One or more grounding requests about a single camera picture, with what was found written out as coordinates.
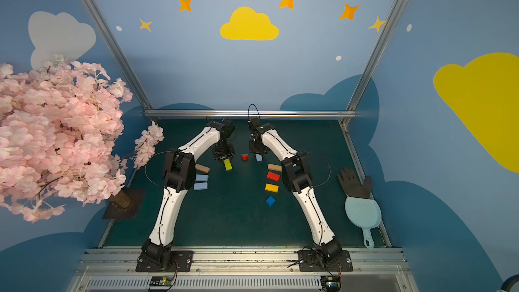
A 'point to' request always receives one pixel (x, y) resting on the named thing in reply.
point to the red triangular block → (244, 157)
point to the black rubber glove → (352, 185)
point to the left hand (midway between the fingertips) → (230, 158)
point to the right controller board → (330, 283)
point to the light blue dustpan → (365, 213)
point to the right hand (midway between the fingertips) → (258, 149)
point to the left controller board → (161, 282)
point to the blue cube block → (270, 201)
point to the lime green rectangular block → (228, 164)
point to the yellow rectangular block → (272, 188)
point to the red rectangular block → (274, 176)
